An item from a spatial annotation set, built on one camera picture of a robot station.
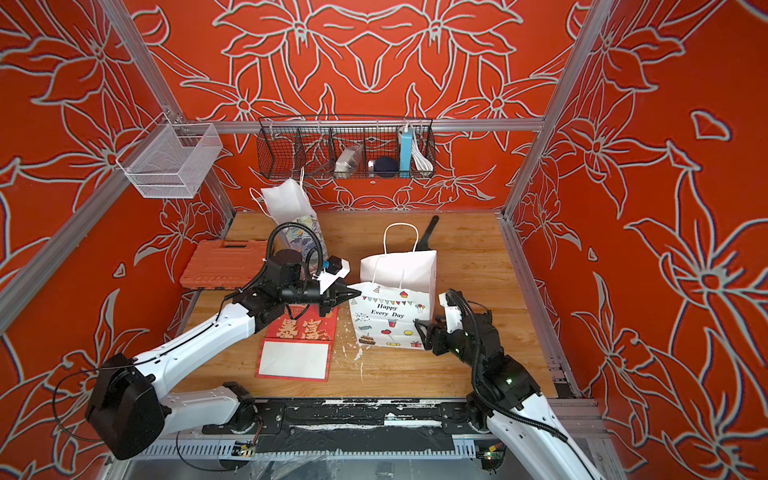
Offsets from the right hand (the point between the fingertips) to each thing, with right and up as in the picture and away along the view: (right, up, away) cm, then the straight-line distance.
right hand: (420, 322), depth 74 cm
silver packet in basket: (-21, +46, +18) cm, 53 cm away
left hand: (-16, +8, -2) cm, 18 cm away
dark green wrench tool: (+6, +19, +35) cm, 40 cm away
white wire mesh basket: (-75, +45, +18) cm, 90 cm away
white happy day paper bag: (-6, +10, -7) cm, 13 cm away
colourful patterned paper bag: (-42, +33, +26) cm, 59 cm away
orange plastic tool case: (-63, +13, +24) cm, 68 cm away
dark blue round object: (-8, +45, +21) cm, 50 cm away
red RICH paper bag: (-34, -9, +10) cm, 37 cm away
